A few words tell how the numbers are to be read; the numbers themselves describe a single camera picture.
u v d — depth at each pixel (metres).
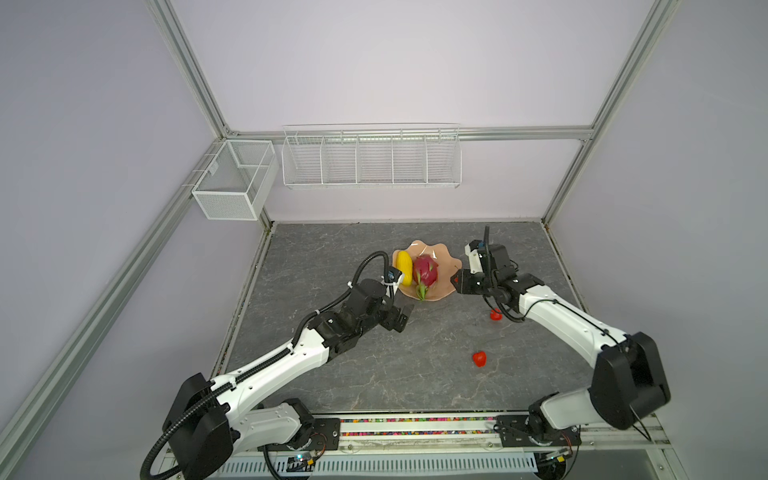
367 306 0.58
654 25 0.71
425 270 0.96
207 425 0.38
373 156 0.98
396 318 0.69
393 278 0.66
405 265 0.99
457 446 0.73
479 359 0.84
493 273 0.66
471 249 0.80
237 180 1.03
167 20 0.70
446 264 1.02
